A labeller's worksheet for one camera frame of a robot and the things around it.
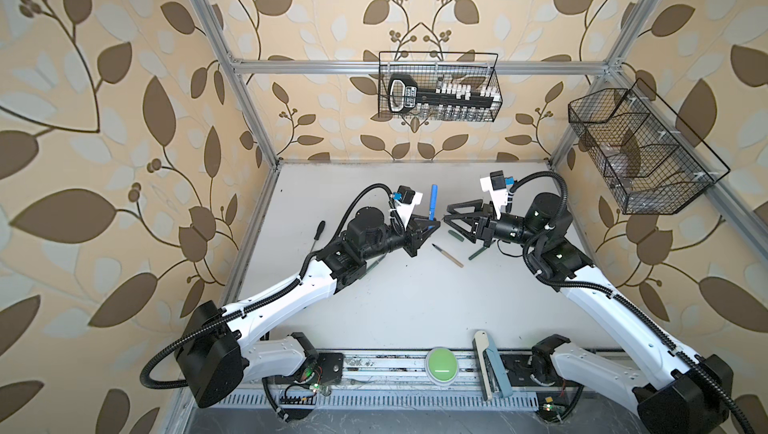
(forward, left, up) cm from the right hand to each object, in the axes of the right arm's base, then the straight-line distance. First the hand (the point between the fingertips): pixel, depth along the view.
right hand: (449, 217), depth 63 cm
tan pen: (+8, -6, -34) cm, 35 cm away
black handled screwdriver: (+18, +37, -33) cm, 52 cm away
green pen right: (+9, -15, -33) cm, 37 cm away
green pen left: (+6, +18, -34) cm, 39 cm away
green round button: (-22, +1, -33) cm, 40 cm away
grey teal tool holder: (-24, -11, -31) cm, 40 cm away
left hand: (+2, +1, -4) cm, 4 cm away
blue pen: (+4, +3, +1) cm, 5 cm away
